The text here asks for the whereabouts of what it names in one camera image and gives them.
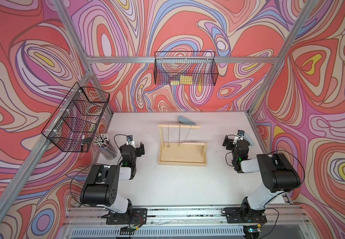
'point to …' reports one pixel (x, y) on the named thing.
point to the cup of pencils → (102, 142)
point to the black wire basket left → (73, 128)
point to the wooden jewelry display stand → (184, 154)
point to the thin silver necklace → (187, 134)
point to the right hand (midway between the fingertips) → (233, 140)
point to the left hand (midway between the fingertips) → (134, 143)
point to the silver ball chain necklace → (168, 146)
